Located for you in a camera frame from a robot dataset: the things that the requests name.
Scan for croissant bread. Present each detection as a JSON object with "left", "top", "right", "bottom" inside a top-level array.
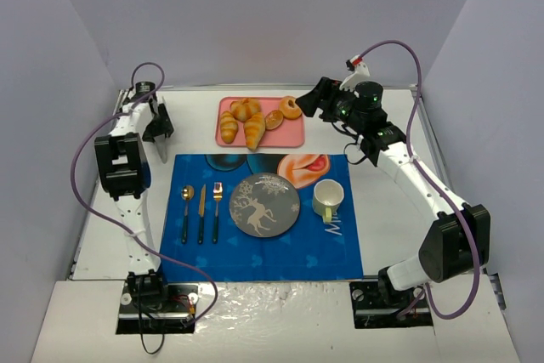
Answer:
[
  {"left": 219, "top": 111, "right": 239, "bottom": 145},
  {"left": 244, "top": 112, "right": 266, "bottom": 151}
]

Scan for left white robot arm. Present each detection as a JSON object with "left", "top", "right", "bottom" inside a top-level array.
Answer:
[{"left": 93, "top": 82, "right": 173, "bottom": 309}]

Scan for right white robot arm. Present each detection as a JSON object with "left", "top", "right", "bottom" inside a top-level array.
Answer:
[{"left": 295, "top": 77, "right": 491, "bottom": 306}]

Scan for round striped bread roll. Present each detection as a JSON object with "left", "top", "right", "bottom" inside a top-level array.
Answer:
[{"left": 229, "top": 98, "right": 261, "bottom": 122}]

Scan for sugared donut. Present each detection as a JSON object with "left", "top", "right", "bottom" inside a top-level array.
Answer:
[{"left": 279, "top": 96, "right": 302, "bottom": 120}]

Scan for small sesame bun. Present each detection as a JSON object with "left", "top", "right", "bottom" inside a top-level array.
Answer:
[{"left": 264, "top": 110, "right": 284, "bottom": 130}]

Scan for pink tray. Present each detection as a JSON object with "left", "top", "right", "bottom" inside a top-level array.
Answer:
[{"left": 215, "top": 96, "right": 305, "bottom": 151}]

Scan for grey reindeer plate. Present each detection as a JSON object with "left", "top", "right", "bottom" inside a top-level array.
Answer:
[{"left": 229, "top": 173, "right": 301, "bottom": 238}]

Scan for blue cartoon placemat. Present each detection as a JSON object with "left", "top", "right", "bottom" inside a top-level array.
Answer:
[{"left": 160, "top": 154, "right": 363, "bottom": 282}]

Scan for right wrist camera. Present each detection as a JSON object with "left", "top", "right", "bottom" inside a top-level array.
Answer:
[{"left": 339, "top": 56, "right": 371, "bottom": 91}]

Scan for gold spoon dark handle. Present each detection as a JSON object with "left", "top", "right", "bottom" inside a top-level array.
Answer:
[{"left": 181, "top": 184, "right": 195, "bottom": 244}]

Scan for gold knife dark handle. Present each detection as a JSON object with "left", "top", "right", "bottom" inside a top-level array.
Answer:
[{"left": 197, "top": 184, "right": 207, "bottom": 245}]

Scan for gold fork dark handle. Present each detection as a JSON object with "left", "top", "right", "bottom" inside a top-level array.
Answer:
[{"left": 212, "top": 182, "right": 224, "bottom": 244}]

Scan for cream mug yellow handle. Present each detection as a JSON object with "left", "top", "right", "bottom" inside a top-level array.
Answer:
[{"left": 312, "top": 179, "right": 344, "bottom": 224}]

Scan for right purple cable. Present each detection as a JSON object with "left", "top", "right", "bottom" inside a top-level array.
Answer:
[{"left": 360, "top": 38, "right": 483, "bottom": 321}]

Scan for purple cable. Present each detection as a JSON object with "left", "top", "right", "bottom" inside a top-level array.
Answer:
[
  {"left": 70, "top": 61, "right": 218, "bottom": 326},
  {"left": 360, "top": 38, "right": 483, "bottom": 321}
]

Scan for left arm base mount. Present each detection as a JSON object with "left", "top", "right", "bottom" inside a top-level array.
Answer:
[{"left": 116, "top": 284, "right": 199, "bottom": 335}]

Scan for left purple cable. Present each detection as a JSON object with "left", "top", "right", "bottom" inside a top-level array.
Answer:
[{"left": 70, "top": 61, "right": 218, "bottom": 326}]

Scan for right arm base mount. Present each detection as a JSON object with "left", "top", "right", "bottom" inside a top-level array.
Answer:
[{"left": 349, "top": 278, "right": 434, "bottom": 330}]

